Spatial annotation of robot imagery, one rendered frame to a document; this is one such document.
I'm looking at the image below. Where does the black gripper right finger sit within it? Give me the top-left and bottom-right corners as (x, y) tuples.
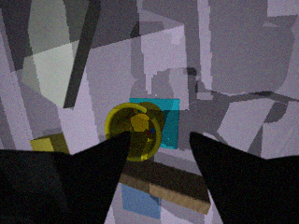
(190, 132), (299, 224)

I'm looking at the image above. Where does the yellow rectangular block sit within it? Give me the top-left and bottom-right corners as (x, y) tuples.
(29, 133), (70, 154)

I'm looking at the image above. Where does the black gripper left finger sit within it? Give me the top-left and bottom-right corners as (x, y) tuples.
(0, 131), (131, 224)

